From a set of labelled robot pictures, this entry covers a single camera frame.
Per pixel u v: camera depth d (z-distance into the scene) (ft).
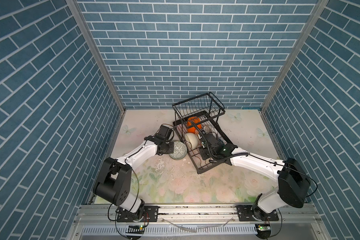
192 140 2.91
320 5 2.31
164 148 2.29
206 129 3.34
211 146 2.09
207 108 3.16
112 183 1.44
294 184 1.42
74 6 2.28
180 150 3.07
